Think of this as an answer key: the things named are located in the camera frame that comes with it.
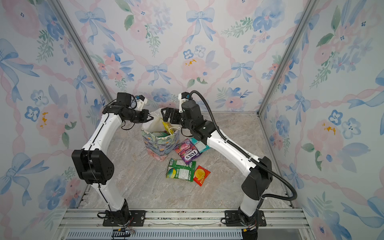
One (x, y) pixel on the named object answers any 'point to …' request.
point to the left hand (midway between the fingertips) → (153, 115)
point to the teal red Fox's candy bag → (160, 134)
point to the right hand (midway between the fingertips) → (168, 109)
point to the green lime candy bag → (179, 169)
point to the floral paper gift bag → (158, 141)
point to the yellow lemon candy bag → (168, 127)
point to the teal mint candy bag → (201, 147)
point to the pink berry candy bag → (188, 151)
